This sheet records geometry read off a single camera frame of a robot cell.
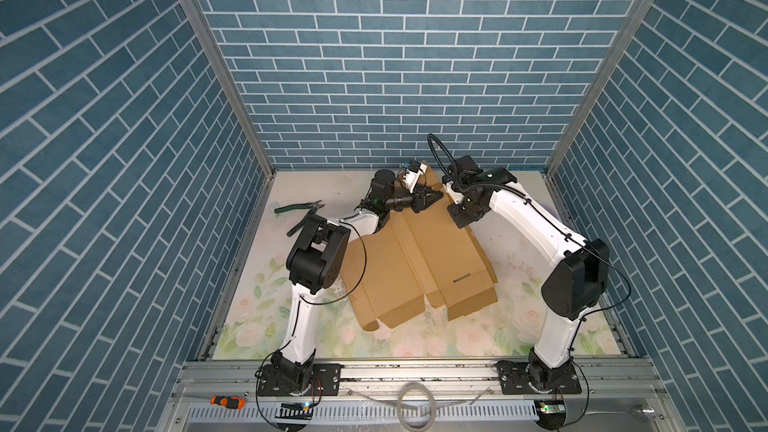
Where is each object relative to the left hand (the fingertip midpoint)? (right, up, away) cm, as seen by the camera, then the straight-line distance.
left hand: (440, 196), depth 89 cm
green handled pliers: (-44, -4, +19) cm, 48 cm away
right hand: (+5, -5, -2) cm, 7 cm away
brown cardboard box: (-6, -19, +3) cm, 20 cm away
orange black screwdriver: (-51, -48, -20) cm, 73 cm away
